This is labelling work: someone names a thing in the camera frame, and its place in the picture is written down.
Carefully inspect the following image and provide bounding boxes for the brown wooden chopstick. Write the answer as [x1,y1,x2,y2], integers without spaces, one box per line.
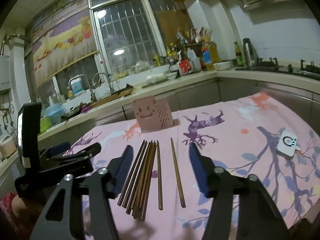
[126,141,152,219]
[117,140,145,207]
[157,141,163,210]
[140,141,156,221]
[124,140,148,209]
[170,138,186,208]

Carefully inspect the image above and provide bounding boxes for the steel kitchen faucet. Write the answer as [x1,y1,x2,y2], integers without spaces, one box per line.
[68,74,97,102]

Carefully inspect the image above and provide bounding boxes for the barred kitchen window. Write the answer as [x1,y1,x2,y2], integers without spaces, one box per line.
[91,0,163,75]

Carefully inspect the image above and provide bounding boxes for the black pan with lid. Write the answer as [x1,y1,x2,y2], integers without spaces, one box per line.
[61,106,81,121]

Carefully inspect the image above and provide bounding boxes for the green plastic bowl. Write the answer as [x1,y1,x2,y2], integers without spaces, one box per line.
[40,116,51,134]

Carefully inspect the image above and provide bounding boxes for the blue plastic container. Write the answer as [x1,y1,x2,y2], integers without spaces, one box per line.
[46,103,65,125]

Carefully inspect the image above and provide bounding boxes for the white round-button device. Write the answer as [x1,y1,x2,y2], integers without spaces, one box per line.
[277,130,297,160]

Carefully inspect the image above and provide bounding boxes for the white blue detergent box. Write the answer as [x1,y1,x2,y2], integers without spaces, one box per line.
[70,77,85,97]

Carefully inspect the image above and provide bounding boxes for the pink patterned tablecloth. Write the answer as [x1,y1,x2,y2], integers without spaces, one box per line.
[63,92,320,240]

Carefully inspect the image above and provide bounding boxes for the pink smiley utensil holder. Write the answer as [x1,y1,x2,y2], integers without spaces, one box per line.
[131,96,174,133]

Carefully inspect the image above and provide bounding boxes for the wooden cutting board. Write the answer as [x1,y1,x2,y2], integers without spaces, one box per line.
[89,87,133,109]

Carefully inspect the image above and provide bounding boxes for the white water heater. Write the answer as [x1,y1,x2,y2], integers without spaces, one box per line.
[0,55,11,95]

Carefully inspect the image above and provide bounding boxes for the fruit pattern window blind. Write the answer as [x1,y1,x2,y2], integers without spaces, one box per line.
[32,0,97,86]

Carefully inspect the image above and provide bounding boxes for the red snack packet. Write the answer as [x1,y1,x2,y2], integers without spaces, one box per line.
[178,59,193,75]

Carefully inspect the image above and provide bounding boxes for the white plastic jug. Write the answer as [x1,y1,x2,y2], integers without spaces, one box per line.
[187,48,202,72]

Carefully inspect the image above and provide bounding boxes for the white ceramic bowl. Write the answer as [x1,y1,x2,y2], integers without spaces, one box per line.
[213,61,232,71]

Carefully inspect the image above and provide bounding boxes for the black gas stove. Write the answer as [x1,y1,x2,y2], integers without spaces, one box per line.
[235,57,319,81]

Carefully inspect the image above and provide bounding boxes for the green glass bottle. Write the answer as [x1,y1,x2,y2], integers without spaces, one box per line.
[234,41,244,66]

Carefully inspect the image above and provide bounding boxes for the steel thermos kettle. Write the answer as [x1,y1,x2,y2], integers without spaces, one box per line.
[242,38,258,67]

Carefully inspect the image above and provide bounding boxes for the yellow cooking oil bottle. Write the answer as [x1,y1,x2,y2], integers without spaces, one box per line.
[201,40,221,71]

